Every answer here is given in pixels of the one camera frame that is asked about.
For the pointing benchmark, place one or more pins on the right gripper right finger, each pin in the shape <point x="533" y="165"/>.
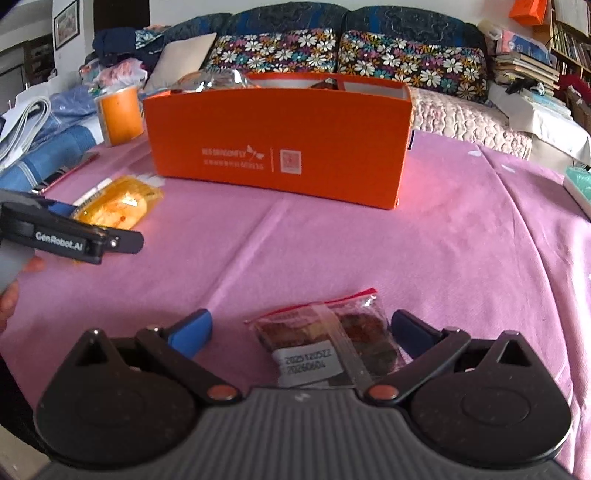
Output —
<point x="432" y="353"/>

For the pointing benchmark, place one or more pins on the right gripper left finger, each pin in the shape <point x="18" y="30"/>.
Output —
<point x="173" y="349"/>

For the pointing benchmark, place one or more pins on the clear brown snack packet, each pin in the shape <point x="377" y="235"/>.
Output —
<point x="343" y="342"/>

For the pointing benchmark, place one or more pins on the person left hand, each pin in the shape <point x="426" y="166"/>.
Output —
<point x="10" y="296"/>

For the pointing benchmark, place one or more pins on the yellow orange snack packet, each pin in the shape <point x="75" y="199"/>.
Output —
<point x="121" y="204"/>

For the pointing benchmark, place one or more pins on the pink floral tablecloth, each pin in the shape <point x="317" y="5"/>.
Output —
<point x="480" y="240"/>

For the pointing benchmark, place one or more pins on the orange cylindrical cup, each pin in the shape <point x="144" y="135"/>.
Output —
<point x="120" y="115"/>

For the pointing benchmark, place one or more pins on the beige plain pillow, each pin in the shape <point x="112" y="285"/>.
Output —
<point x="179" y="58"/>

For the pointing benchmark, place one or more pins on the orange cardboard box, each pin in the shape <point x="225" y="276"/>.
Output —
<point x="333" y="136"/>

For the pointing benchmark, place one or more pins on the teal tissue pack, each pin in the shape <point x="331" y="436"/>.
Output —
<point x="577" y="182"/>

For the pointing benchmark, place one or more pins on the white box side table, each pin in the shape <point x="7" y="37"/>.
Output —
<point x="551" y="127"/>

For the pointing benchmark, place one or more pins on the right floral cushion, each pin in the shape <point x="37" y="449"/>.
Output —
<point x="456" y="71"/>

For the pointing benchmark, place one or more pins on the floral cushion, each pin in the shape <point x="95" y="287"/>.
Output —
<point x="296" y="51"/>
<point x="456" y="71"/>

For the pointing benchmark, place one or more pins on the stack of books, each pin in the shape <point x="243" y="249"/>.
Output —
<point x="517" y="57"/>

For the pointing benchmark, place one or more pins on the left floral cushion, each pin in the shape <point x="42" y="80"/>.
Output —
<point x="296" y="51"/>

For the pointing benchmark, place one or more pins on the wooden bookshelf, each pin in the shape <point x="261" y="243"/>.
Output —
<point x="570" y="37"/>

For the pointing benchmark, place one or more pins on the orange hanging bag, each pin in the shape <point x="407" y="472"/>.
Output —
<point x="529" y="12"/>

